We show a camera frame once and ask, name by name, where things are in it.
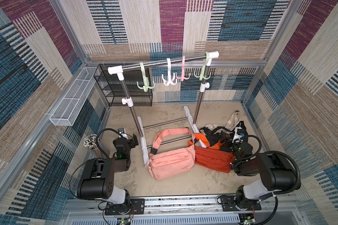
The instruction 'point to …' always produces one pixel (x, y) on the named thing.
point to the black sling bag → (215, 135)
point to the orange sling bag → (212, 157)
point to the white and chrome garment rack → (164, 123)
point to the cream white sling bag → (231, 123)
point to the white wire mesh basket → (66, 111)
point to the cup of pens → (89, 141)
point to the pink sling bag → (162, 165)
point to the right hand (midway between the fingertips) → (230, 132)
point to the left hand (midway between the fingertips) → (127, 135)
